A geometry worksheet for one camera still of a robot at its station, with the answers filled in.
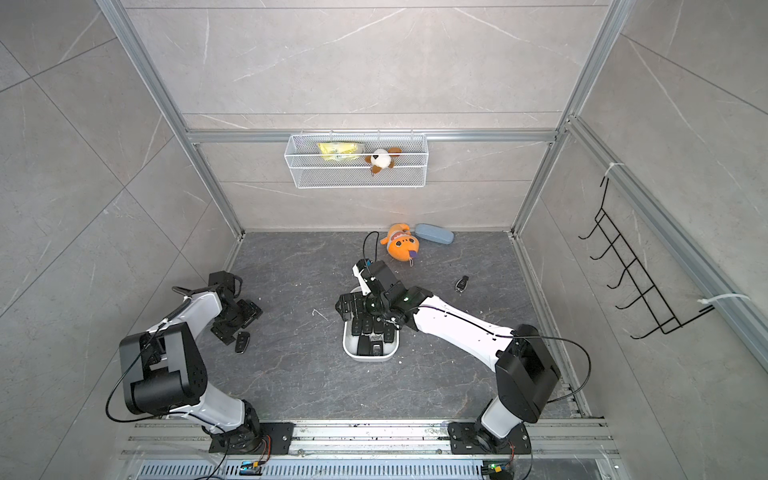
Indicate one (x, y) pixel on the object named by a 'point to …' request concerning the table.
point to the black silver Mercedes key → (462, 283)
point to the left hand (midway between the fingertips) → (249, 319)
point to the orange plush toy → (401, 244)
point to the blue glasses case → (434, 233)
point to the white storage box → (350, 342)
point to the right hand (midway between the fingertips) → (351, 304)
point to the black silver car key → (377, 348)
